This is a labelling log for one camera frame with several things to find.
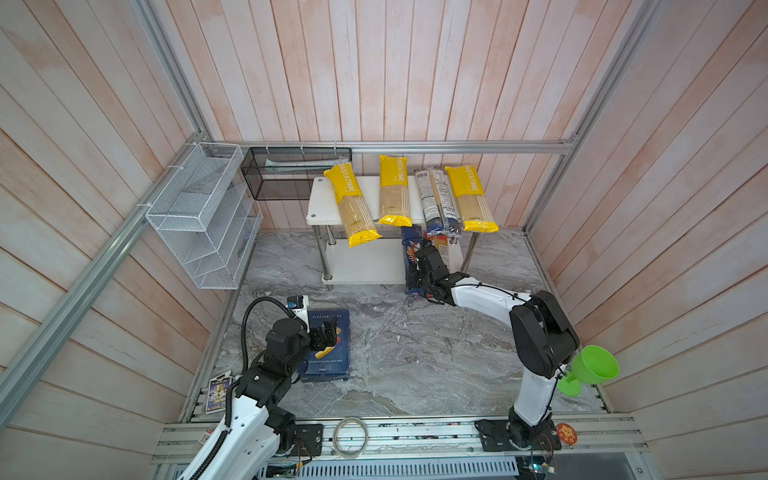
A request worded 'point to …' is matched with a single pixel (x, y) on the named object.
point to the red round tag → (567, 434)
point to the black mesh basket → (287, 173)
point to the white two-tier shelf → (379, 261)
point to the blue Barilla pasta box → (333, 363)
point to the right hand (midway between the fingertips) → (409, 270)
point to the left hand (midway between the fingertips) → (322, 324)
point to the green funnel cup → (591, 365)
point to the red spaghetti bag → (441, 243)
